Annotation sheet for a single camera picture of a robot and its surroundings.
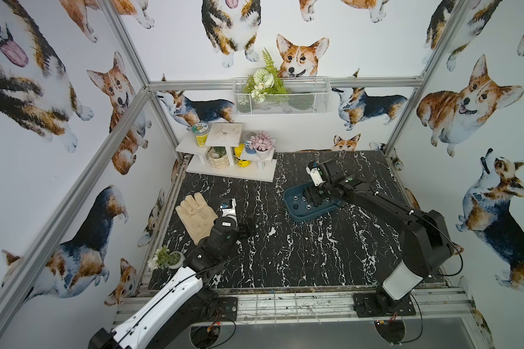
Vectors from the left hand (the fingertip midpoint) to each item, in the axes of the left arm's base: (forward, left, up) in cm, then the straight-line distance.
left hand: (243, 210), depth 80 cm
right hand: (+12, -29, -1) cm, 32 cm away
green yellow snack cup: (+38, +21, +6) cm, 44 cm away
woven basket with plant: (+37, +17, -10) cm, 42 cm away
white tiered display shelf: (+36, +8, +4) cm, 37 cm away
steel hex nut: (+10, -27, -16) cm, 33 cm away
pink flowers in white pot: (+26, -7, +8) cm, 28 cm away
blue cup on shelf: (+32, 0, +6) cm, 32 cm away
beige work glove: (+7, +23, -17) cm, 29 cm away
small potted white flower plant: (-14, +28, -8) cm, 32 cm away
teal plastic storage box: (+10, -23, -18) cm, 31 cm away
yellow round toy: (+35, +6, -4) cm, 35 cm away
